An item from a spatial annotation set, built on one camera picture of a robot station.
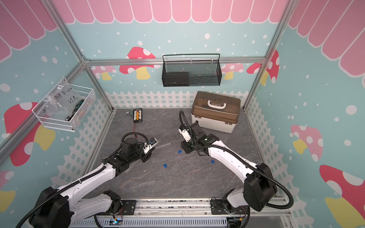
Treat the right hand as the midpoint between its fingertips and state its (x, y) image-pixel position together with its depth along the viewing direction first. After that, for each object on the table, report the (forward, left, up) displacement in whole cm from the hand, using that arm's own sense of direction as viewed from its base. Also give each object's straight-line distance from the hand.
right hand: (184, 144), depth 82 cm
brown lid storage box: (+20, -20, +5) cm, 29 cm away
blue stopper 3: (-4, -18, -15) cm, 24 cm away
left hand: (0, +20, -4) cm, 20 cm away
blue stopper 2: (-7, +13, -15) cm, 21 cm away
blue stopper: (+2, +4, -14) cm, 15 cm away
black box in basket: (+36, +5, +19) cm, 41 cm away
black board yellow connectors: (+35, +39, -12) cm, 53 cm away
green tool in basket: (+11, +56, +20) cm, 61 cm away
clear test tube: (-19, +30, -14) cm, 38 cm away
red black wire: (+24, +40, -14) cm, 49 cm away
